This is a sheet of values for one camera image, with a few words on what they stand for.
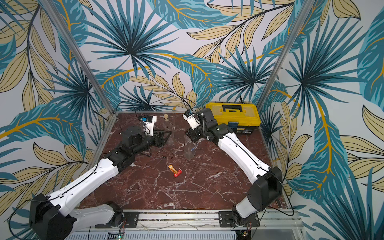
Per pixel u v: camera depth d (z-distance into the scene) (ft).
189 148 2.87
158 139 2.09
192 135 2.25
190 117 2.22
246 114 3.20
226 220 2.40
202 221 2.45
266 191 1.36
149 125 2.10
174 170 2.95
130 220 2.42
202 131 1.92
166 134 2.32
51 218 1.21
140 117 3.94
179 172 2.94
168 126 2.82
